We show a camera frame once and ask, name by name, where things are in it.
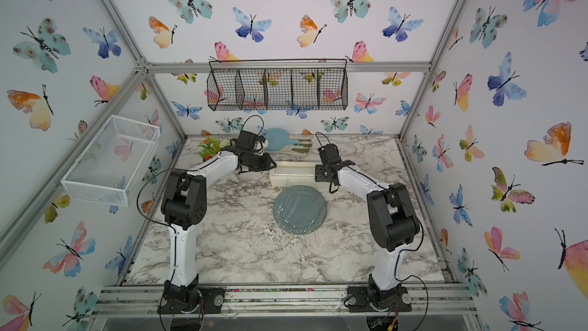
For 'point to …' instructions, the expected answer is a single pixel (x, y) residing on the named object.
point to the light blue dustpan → (276, 139)
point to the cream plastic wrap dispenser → (286, 173)
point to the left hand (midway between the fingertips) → (274, 163)
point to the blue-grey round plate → (299, 209)
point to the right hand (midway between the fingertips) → (330, 171)
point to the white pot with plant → (211, 146)
